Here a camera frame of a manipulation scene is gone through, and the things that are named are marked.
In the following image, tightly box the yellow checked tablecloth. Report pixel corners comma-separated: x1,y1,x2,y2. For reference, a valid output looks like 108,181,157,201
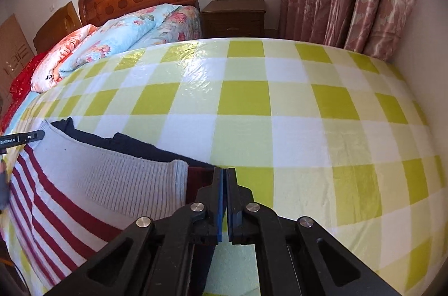
0,39,442,296

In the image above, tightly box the red patterned blanket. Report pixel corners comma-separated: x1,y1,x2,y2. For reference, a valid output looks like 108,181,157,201
9,51,48,101

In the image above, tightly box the red white striped navy sweater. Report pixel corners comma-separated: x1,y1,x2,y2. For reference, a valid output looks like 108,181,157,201
7,118,218,286

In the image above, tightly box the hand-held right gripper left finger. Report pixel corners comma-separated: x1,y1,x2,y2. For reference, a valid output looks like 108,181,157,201
45,167,225,296

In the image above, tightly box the light wooden headboard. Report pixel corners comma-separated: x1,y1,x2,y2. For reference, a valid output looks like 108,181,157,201
33,1,83,53

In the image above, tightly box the brown wooden nightstand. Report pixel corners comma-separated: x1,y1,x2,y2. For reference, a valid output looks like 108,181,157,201
201,0,267,38

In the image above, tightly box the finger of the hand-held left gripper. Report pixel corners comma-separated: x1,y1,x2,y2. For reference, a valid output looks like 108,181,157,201
17,130,46,143

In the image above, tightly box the pink floral quilt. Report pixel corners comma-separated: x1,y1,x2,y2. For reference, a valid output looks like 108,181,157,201
31,24,99,94

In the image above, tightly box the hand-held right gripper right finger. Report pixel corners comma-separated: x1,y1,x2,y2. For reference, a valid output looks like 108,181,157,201
226,167,403,296

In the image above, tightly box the light wooden wardrobe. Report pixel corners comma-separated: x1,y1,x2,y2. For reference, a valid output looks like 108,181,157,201
0,14,36,101

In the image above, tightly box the light blue floral quilt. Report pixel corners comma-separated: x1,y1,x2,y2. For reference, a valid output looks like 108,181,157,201
59,3,183,80

